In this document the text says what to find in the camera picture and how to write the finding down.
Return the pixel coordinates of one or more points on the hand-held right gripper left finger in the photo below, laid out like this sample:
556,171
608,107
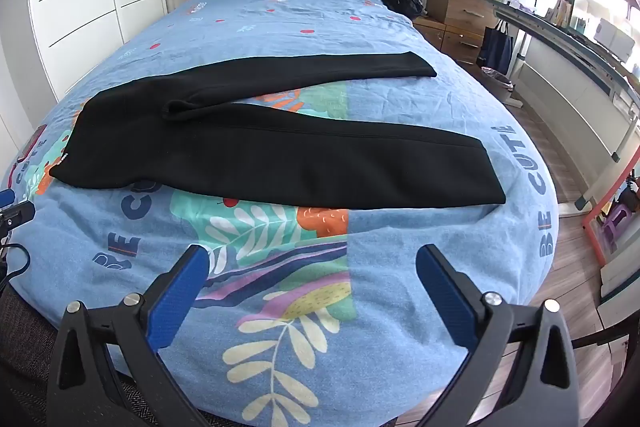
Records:
175,302

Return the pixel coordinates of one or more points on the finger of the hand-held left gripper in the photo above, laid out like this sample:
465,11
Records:
17,214

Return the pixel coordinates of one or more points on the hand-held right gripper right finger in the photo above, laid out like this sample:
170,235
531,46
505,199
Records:
447,299

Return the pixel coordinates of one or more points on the black pants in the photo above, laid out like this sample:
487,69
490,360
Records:
300,147

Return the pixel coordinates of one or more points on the printed blue blanket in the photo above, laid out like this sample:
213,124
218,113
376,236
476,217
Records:
380,232

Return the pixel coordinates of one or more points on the purple stool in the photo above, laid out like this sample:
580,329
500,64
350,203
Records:
617,222

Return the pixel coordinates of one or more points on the trash bin with plastic liner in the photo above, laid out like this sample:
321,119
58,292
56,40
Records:
495,77

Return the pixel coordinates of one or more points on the navy tote bag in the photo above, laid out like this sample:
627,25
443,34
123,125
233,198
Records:
497,49

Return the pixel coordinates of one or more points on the wooden nightstand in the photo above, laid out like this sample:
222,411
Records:
450,37

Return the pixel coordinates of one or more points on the long grey desk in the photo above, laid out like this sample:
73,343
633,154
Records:
550,27

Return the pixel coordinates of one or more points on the orange metal frame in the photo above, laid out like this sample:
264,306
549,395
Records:
590,227

